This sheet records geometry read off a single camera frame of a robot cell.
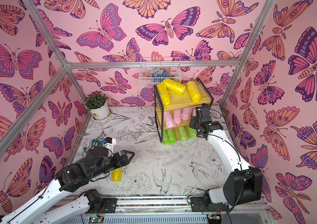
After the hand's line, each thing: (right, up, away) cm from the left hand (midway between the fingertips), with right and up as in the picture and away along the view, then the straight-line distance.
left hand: (131, 155), depth 68 cm
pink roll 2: (+25, +20, +17) cm, 36 cm away
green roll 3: (+30, +5, +29) cm, 42 cm away
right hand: (+36, +17, +16) cm, 43 cm away
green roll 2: (+22, +6, +28) cm, 36 cm away
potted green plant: (-32, +29, +31) cm, 53 cm away
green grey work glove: (-31, +2, +28) cm, 42 cm away
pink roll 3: (+31, +21, +19) cm, 42 cm away
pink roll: (+19, +17, +16) cm, 31 cm away
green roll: (+18, +6, +28) cm, 34 cm away
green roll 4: (+37, +8, +31) cm, 49 cm away
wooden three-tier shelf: (+22, +27, +8) cm, 36 cm away
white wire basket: (+9, +51, +26) cm, 58 cm away
